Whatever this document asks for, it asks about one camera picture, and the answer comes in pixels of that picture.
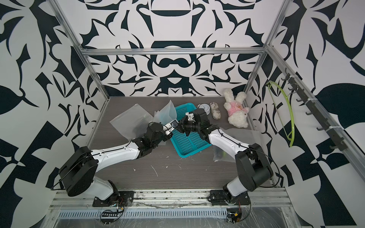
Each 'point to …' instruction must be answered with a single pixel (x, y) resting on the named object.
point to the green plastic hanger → (280, 88)
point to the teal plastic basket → (188, 145)
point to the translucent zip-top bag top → (247, 136)
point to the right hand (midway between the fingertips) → (170, 123)
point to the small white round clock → (206, 107)
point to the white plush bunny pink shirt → (237, 111)
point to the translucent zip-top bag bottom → (167, 114)
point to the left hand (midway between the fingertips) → (168, 120)
